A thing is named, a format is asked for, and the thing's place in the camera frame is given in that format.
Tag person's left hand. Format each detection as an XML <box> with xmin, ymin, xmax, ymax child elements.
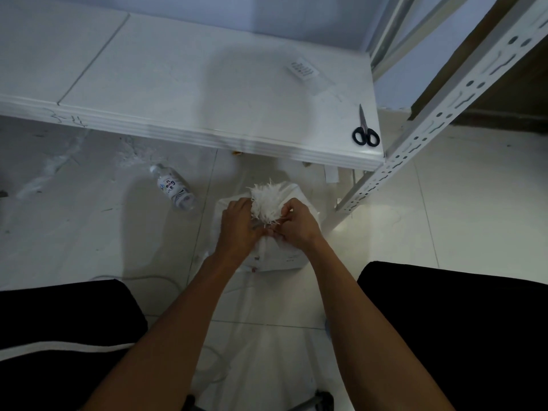
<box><xmin>213</xmin><ymin>197</ymin><xmax>268</xmax><ymax>266</ymax></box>

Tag person's right hand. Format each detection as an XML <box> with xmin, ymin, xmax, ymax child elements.
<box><xmin>269</xmin><ymin>197</ymin><xmax>322</xmax><ymax>253</ymax></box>

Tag white woven sack parcel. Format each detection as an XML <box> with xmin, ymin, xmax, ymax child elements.
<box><xmin>213</xmin><ymin>182</ymin><xmax>324</xmax><ymax>273</ymax></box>

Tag black-handled scissors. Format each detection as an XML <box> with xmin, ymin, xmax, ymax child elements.
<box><xmin>352</xmin><ymin>103</ymin><xmax>381</xmax><ymax>147</ymax></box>

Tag white shelf board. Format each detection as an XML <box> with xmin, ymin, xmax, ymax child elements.
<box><xmin>0</xmin><ymin>0</ymin><xmax>386</xmax><ymax>172</ymax></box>

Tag person's left forearm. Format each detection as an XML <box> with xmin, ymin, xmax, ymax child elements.
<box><xmin>81</xmin><ymin>252</ymin><xmax>245</xmax><ymax>411</ymax></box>

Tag person's right forearm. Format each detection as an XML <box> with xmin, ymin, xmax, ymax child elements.
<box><xmin>301</xmin><ymin>237</ymin><xmax>457</xmax><ymax>411</ymax></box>

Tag person's left leg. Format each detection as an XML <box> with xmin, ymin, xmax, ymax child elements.
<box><xmin>0</xmin><ymin>279</ymin><xmax>148</xmax><ymax>411</ymax></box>

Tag person's leg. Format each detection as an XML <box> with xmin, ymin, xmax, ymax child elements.
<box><xmin>357</xmin><ymin>260</ymin><xmax>548</xmax><ymax>411</ymax></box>
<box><xmin>0</xmin><ymin>279</ymin><xmax>148</xmax><ymax>411</ymax></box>

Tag white perforated shelf upright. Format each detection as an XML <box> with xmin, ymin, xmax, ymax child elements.
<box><xmin>333</xmin><ymin>0</ymin><xmax>548</xmax><ymax>219</ymax></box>

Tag person's right leg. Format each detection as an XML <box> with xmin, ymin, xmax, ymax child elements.
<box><xmin>357</xmin><ymin>260</ymin><xmax>548</xmax><ymax>411</ymax></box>

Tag clear plastic bottle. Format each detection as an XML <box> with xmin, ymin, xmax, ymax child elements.
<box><xmin>150</xmin><ymin>163</ymin><xmax>196</xmax><ymax>212</ymax></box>

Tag clear bag with white label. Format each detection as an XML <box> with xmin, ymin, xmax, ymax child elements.
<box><xmin>287</xmin><ymin>57</ymin><xmax>337</xmax><ymax>97</ymax></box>

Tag black metal stool base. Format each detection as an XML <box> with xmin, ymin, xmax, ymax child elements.
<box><xmin>184</xmin><ymin>389</ymin><xmax>335</xmax><ymax>411</ymax></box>

